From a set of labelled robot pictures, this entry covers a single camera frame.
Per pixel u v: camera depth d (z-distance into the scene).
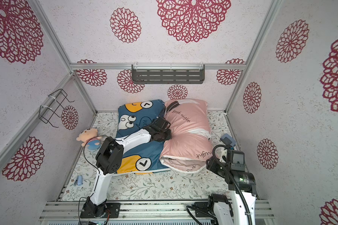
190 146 0.82
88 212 0.68
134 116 1.07
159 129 0.77
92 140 0.95
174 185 0.82
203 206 0.75
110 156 0.55
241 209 0.41
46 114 0.73
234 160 0.50
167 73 0.97
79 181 0.82
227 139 1.00
